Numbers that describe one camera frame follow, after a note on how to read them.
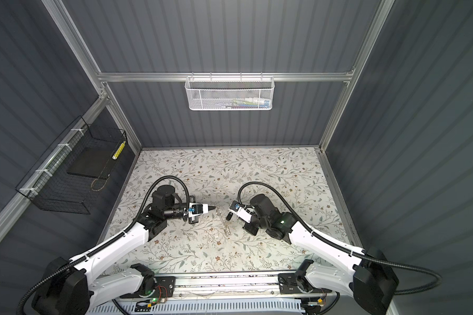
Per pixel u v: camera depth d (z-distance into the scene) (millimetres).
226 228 888
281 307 705
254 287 751
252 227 702
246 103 932
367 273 412
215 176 1081
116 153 805
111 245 488
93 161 739
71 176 725
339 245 456
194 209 617
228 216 914
